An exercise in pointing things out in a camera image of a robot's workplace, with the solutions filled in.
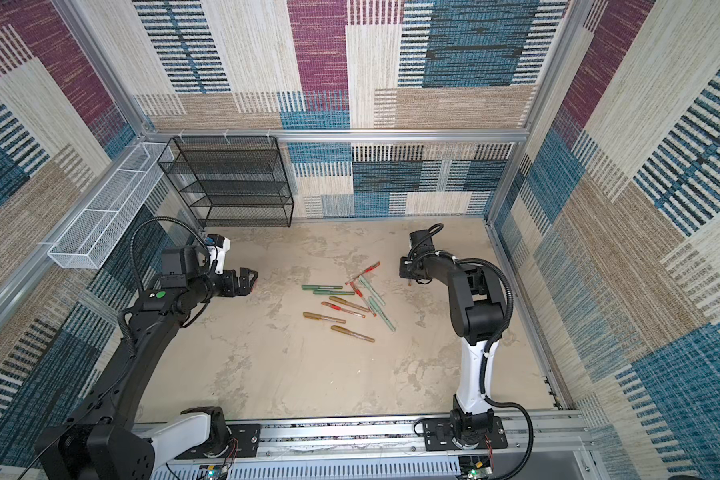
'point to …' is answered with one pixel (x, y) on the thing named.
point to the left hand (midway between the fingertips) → (239, 268)
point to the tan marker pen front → (346, 331)
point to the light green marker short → (380, 312)
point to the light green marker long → (373, 291)
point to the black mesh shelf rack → (231, 180)
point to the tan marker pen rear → (351, 305)
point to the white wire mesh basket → (80, 245)
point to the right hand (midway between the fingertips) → (408, 272)
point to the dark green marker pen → (318, 287)
